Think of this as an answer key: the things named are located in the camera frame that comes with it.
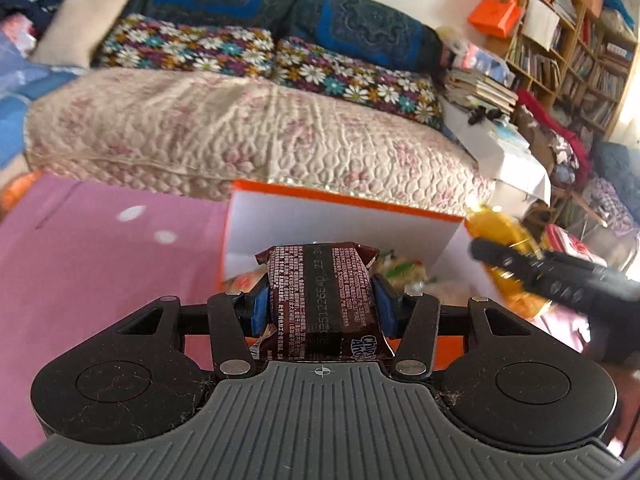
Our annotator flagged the floral cushion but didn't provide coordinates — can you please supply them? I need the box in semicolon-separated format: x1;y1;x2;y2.
96;14;274;78
272;37;444;130

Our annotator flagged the blue patterned back cushion right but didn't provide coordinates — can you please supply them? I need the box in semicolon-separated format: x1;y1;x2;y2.
286;0;442;74

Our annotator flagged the white cloth covered side table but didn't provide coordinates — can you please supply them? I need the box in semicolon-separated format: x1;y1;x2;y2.
442;100;551;218

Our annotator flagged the wooden bookshelf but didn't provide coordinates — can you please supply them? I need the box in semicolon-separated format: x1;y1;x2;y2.
486;0;639;140

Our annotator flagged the floral cushion left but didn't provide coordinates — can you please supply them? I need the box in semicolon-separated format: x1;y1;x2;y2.
96;14;274;78

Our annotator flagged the gold foil snack bag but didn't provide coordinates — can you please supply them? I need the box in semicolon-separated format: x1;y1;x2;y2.
464;206;550;321

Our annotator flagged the stack of books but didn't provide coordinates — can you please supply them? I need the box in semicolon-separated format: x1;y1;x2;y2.
444;41;518;116

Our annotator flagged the dark brown chocolate snack packet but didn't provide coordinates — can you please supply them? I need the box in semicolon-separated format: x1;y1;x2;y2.
252;242;393;362

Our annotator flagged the orange cardboard box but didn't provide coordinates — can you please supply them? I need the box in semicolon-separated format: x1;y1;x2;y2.
182;178;469;371

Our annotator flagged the red garment on chair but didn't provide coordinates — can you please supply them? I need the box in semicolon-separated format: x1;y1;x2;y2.
516;89;591;186

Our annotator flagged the floral cushion right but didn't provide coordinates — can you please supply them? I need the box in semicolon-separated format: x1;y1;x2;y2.
272;37;444;130

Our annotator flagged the orange paper bag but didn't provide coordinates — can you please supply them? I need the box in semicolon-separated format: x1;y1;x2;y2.
468;0;523;39

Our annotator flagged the pink tablecloth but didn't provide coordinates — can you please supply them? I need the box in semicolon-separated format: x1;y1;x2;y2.
1;177;227;456

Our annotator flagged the beige pillow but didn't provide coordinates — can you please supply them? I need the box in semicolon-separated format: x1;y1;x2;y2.
30;0;129;68

